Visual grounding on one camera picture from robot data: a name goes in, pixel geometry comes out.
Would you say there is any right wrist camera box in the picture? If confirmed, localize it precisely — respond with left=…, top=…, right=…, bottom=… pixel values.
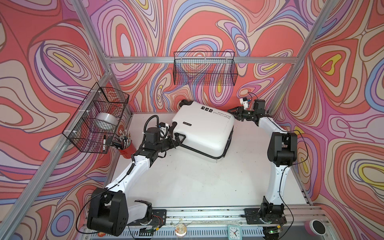
left=240, top=97, right=251, bottom=110

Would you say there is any silver duct tape roll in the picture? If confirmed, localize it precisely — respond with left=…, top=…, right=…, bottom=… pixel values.
left=95, top=113, right=118, bottom=131

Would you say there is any round clear badge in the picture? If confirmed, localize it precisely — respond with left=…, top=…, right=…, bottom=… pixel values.
left=175, top=223, right=188, bottom=238

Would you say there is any back black wire basket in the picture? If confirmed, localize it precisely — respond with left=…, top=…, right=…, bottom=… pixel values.
left=173, top=50, right=239, bottom=86

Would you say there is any black wire basket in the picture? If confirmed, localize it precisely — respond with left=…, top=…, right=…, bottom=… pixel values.
left=62, top=83, right=129, bottom=154
left=173, top=50, right=239, bottom=86

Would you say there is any pink tape roll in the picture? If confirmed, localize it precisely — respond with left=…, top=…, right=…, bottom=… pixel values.
left=305, top=220, right=327, bottom=236

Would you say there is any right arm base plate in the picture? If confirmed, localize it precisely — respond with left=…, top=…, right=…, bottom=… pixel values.
left=241, top=208, right=287, bottom=225

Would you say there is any left black wire basket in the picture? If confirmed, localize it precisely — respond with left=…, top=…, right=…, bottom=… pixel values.
left=62, top=83, right=129, bottom=154

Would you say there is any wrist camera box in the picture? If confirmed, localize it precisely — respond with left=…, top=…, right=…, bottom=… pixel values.
left=240, top=97, right=251, bottom=110
left=145, top=122, right=170, bottom=144

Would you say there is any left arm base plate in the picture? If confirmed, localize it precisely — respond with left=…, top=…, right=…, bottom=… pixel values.
left=128, top=209, right=167, bottom=227

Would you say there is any red pen cup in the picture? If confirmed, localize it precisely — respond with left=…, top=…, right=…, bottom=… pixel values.
left=119, top=142, right=137, bottom=159

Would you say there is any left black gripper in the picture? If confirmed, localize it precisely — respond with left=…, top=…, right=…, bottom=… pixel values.
left=154, top=133, right=186, bottom=154

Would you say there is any small teal clock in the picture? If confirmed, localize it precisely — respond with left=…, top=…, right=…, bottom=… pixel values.
left=228, top=225, right=243, bottom=240

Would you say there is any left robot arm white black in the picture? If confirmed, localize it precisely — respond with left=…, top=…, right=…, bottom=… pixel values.
left=87, top=133, right=186, bottom=237

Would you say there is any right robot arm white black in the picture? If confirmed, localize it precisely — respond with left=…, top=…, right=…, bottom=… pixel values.
left=228, top=106, right=298, bottom=222

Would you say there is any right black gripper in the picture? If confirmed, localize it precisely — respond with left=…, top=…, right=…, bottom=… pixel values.
left=226, top=105, right=256, bottom=121

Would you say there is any black suitcase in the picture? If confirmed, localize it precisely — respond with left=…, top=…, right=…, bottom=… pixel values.
left=172, top=100, right=235, bottom=163

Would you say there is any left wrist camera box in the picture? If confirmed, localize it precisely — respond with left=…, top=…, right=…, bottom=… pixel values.
left=145, top=122, right=170, bottom=144

